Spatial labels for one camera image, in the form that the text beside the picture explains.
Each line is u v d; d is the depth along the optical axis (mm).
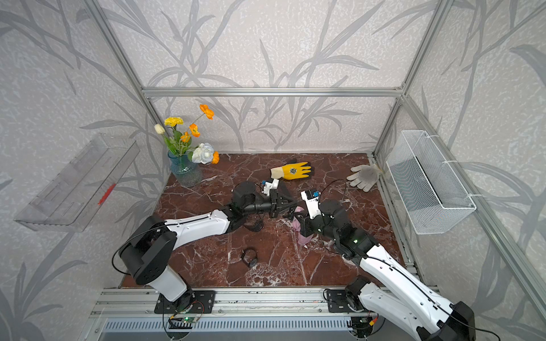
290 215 739
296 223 743
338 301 733
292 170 1116
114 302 756
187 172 990
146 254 449
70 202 644
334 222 528
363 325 763
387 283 462
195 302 721
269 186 779
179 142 850
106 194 656
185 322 717
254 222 874
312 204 644
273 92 974
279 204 719
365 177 1113
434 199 596
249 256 849
